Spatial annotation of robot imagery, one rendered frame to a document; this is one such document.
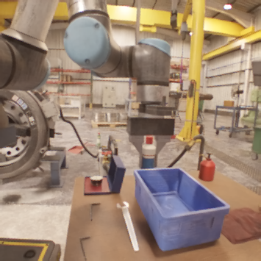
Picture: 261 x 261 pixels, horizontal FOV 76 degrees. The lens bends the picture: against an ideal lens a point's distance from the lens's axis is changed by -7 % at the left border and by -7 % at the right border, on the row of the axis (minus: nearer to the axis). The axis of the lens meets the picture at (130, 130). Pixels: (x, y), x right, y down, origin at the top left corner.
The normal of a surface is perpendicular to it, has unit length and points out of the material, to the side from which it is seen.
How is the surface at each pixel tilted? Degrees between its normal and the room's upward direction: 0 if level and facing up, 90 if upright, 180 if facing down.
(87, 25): 95
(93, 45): 95
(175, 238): 90
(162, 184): 90
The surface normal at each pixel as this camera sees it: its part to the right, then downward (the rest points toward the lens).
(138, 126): 0.22, 0.18
